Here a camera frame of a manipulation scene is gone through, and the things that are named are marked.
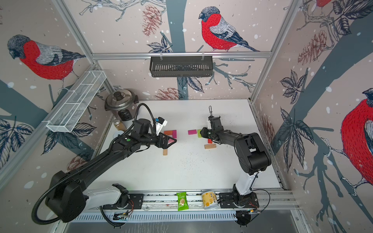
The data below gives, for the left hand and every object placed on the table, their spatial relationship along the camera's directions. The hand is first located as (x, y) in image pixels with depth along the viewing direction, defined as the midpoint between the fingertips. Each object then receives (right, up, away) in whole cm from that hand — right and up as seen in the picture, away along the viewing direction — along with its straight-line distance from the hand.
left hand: (173, 136), depth 77 cm
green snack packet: (+5, -33, -5) cm, 33 cm away
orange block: (-6, -1, +23) cm, 24 cm away
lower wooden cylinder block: (+22, -9, +16) cm, 29 cm away
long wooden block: (-7, -12, +13) cm, 19 cm away
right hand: (+18, +1, +21) cm, 27 cm away
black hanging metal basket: (+3, +47, +28) cm, 55 cm away
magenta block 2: (+11, -1, +23) cm, 26 cm away
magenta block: (-2, -2, +23) cm, 23 cm away
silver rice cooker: (-36, +19, +17) cm, 44 cm away
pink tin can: (-41, -2, +18) cm, 45 cm away
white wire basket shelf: (-54, +20, 0) cm, 57 cm away
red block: (+22, -6, +18) cm, 30 cm away
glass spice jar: (-39, +5, +18) cm, 43 cm away
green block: (+16, -3, +23) cm, 28 cm away
